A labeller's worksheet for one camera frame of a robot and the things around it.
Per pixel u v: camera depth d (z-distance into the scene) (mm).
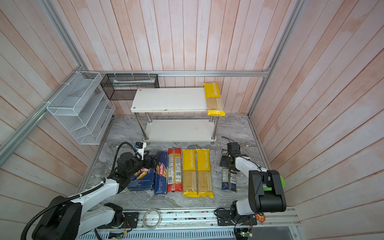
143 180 798
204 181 841
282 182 451
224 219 731
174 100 797
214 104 748
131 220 733
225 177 862
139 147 730
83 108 735
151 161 760
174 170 879
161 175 855
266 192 440
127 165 657
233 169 792
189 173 875
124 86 1027
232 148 746
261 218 738
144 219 733
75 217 414
